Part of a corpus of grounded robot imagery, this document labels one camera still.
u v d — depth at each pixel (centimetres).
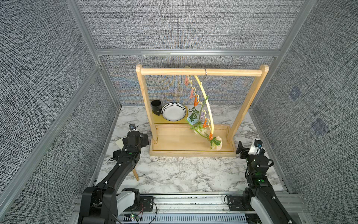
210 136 66
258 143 69
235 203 73
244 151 73
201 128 88
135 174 84
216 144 79
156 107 109
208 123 107
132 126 74
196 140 98
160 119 109
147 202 73
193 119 91
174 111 114
